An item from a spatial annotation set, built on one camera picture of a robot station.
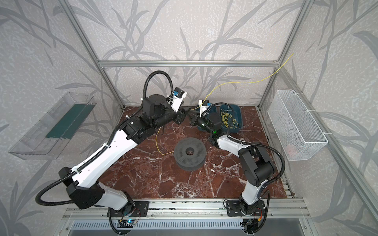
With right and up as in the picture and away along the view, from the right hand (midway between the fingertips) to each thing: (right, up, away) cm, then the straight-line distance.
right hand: (187, 107), depth 81 cm
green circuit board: (-30, -59, -9) cm, 66 cm away
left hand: (+2, +2, -16) cm, 16 cm away
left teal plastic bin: (+14, -2, -7) cm, 16 cm away
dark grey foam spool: (+2, -32, +2) cm, 32 cm away
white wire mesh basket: (+49, -13, -20) cm, 54 cm away
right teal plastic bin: (+38, -1, +37) cm, 53 cm away
